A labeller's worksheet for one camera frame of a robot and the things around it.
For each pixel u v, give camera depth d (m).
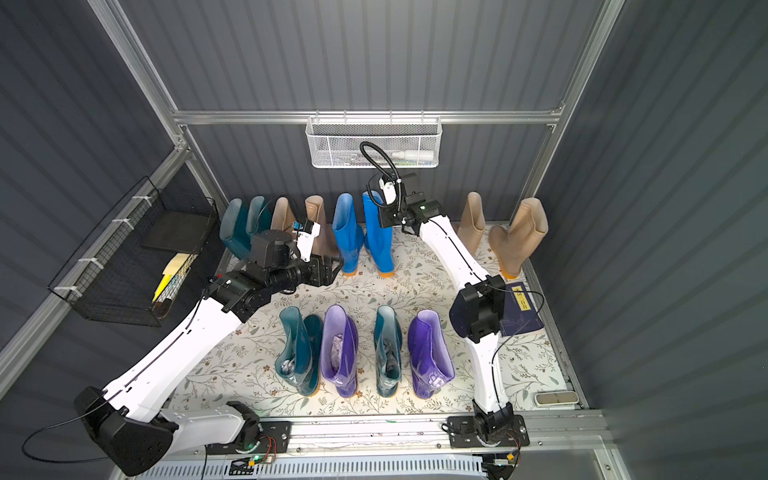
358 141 0.71
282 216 0.90
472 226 0.85
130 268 0.72
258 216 0.89
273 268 0.54
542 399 0.77
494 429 0.64
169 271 0.73
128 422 0.38
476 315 0.55
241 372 0.85
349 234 0.90
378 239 0.95
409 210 0.68
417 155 0.87
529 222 0.87
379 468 0.77
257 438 0.71
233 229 0.85
